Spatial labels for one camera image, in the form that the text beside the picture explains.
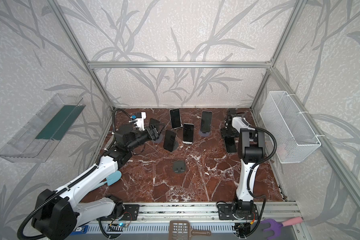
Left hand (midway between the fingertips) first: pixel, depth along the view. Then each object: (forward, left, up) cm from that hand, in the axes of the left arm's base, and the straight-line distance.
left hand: (164, 122), depth 74 cm
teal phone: (+3, -39, -27) cm, 48 cm away
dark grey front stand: (-12, -7, -29) cm, 31 cm away
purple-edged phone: (+29, -26, -31) cm, 50 cm away
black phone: (+12, +10, -14) cm, 21 cm away
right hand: (+14, -41, -28) cm, 51 cm away
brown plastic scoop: (-42, -9, -28) cm, 51 cm away
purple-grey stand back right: (+13, -23, -30) cm, 40 cm away
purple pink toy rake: (-41, -54, -27) cm, 73 cm away
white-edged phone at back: (+24, -2, -31) cm, 39 cm away
